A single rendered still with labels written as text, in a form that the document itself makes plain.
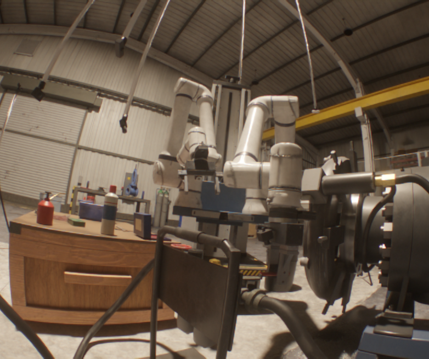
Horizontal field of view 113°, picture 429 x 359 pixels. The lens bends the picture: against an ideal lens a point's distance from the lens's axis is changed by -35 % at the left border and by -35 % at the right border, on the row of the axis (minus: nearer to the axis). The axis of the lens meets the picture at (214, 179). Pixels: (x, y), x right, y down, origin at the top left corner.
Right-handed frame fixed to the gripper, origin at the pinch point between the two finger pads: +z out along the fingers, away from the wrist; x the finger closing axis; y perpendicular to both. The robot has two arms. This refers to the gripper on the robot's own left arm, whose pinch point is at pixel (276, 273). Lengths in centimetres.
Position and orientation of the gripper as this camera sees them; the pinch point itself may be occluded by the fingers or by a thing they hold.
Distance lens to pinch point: 57.6
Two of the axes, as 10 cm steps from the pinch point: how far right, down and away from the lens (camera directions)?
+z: -1.1, 9.8, -1.8
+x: 1.7, -1.6, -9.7
